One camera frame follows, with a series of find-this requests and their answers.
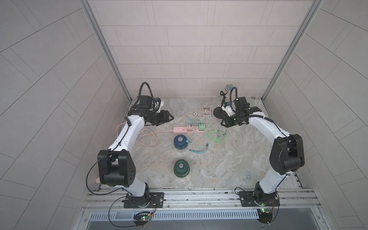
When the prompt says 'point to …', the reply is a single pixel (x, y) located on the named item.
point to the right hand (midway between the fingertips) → (224, 120)
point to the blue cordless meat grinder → (179, 142)
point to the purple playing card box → (206, 111)
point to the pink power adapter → (189, 129)
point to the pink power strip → (183, 130)
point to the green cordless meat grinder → (181, 168)
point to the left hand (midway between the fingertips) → (172, 116)
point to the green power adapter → (201, 127)
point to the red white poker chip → (195, 113)
